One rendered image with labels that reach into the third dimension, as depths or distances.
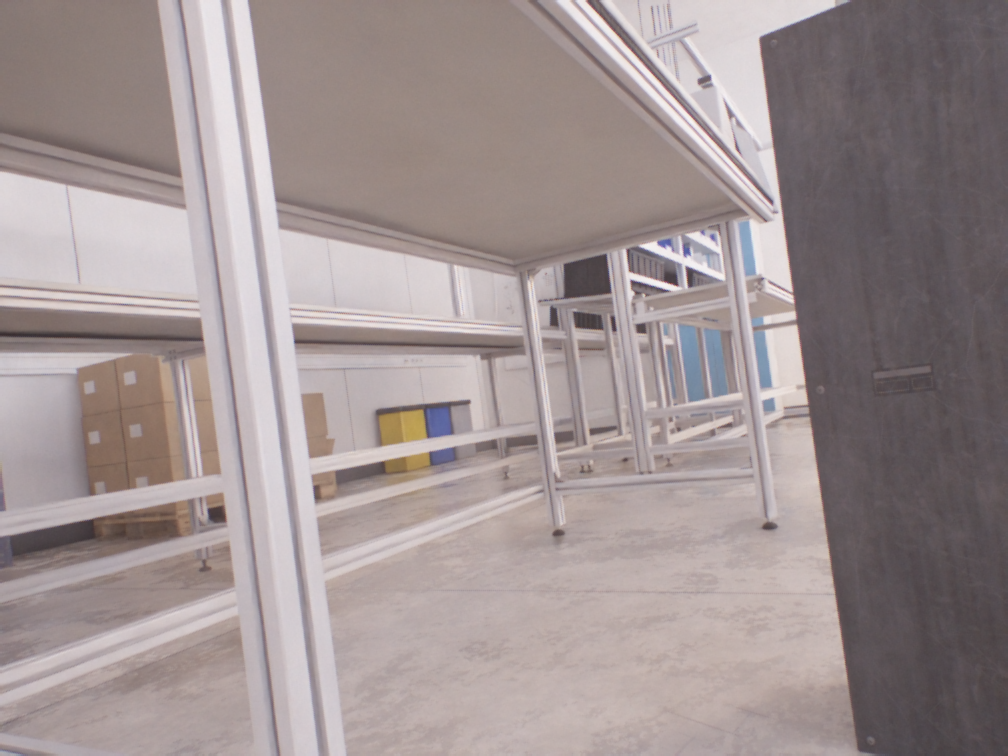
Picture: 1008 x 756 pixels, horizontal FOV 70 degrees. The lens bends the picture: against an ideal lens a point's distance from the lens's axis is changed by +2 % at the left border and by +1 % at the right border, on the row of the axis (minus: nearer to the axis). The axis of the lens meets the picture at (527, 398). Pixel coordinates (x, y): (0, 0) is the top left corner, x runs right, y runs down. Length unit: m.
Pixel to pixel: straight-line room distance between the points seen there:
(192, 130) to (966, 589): 0.85
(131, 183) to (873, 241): 1.19
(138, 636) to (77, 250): 4.32
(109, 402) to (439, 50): 3.90
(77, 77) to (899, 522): 1.20
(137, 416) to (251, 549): 4.02
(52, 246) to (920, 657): 5.17
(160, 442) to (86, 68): 3.36
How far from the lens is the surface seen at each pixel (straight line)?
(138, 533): 4.67
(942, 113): 0.92
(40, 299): 2.14
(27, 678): 1.32
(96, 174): 1.44
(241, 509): 0.55
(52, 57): 1.20
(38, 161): 1.40
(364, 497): 3.20
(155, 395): 4.43
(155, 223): 5.90
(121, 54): 1.17
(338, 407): 6.70
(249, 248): 0.55
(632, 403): 3.67
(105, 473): 4.88
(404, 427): 6.79
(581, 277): 3.95
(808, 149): 0.93
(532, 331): 2.44
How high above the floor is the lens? 0.45
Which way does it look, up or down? 1 degrees up
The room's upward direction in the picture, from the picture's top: 8 degrees counter-clockwise
